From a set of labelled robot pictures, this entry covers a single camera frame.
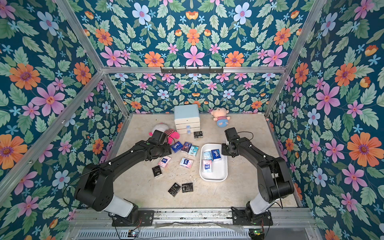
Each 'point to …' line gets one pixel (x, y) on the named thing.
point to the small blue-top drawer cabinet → (187, 118)
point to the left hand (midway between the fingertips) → (169, 150)
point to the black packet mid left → (157, 171)
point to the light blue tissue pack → (207, 155)
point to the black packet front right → (187, 187)
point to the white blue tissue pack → (186, 162)
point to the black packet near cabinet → (198, 134)
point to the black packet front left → (174, 189)
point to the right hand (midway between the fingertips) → (226, 150)
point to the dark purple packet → (186, 146)
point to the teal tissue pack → (193, 150)
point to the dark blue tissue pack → (216, 154)
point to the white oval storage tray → (213, 163)
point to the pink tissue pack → (164, 161)
